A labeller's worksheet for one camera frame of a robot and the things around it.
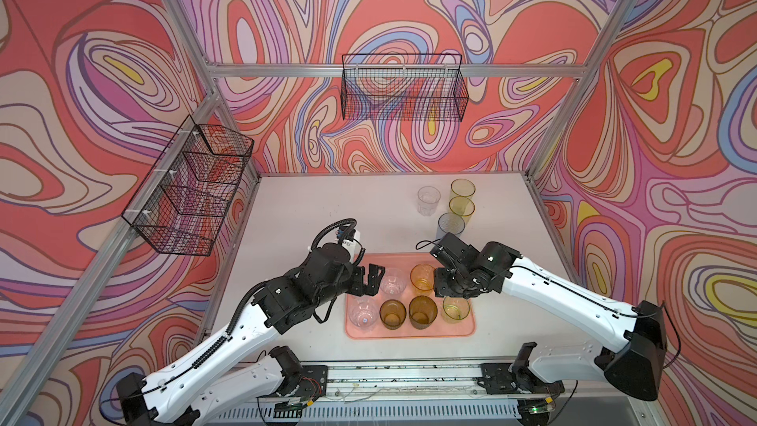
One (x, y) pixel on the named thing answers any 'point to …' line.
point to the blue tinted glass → (449, 223)
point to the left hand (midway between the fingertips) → (375, 269)
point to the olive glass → (423, 312)
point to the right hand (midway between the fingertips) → (446, 296)
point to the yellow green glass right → (463, 206)
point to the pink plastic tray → (405, 305)
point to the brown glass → (392, 314)
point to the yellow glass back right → (461, 186)
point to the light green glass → (454, 310)
